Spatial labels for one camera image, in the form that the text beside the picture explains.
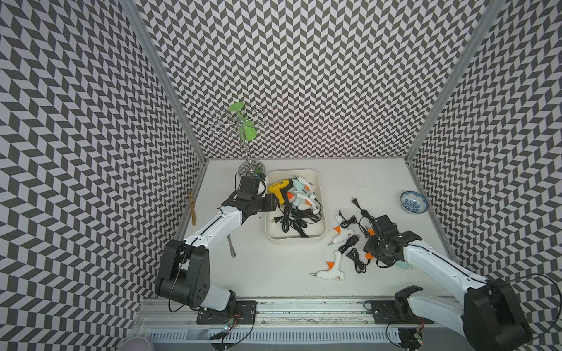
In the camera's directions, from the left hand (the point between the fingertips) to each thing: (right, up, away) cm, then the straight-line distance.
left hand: (273, 201), depth 88 cm
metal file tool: (-16, -21, -2) cm, 26 cm away
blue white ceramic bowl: (+64, -2, +11) cm, 65 cm away
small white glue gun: (+28, -13, +1) cm, 31 cm away
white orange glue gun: (+23, -26, -8) cm, 35 cm away
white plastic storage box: (+12, -7, +6) cm, 15 cm away
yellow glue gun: (0, +5, +10) cm, 11 cm away
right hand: (+39, -20, -3) cm, 44 cm away
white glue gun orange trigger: (+13, -1, +11) cm, 17 cm away
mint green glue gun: (+11, +6, +14) cm, 19 cm away
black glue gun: (+5, +5, +13) cm, 15 cm away
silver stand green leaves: (-14, +32, +11) cm, 37 cm away
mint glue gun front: (+38, -14, -30) cm, 50 cm away
